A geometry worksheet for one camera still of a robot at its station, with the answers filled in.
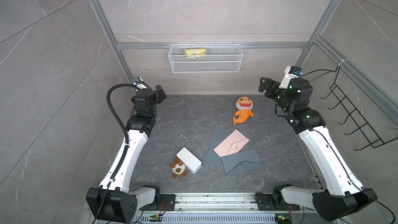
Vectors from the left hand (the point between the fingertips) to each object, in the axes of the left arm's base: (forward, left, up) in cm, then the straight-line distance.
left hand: (152, 88), depth 72 cm
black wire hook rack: (-29, -89, -4) cm, 94 cm away
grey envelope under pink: (-20, -28, -37) cm, 51 cm away
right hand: (-3, -54, +4) cm, 54 cm away
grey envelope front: (-25, -44, -35) cm, 62 cm away
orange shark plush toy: (+13, -53, -30) cm, 62 cm away
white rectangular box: (-23, -17, -32) cm, 43 cm away
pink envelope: (-14, -41, -35) cm, 56 cm away
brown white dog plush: (-27, -10, -34) cm, 44 cm away
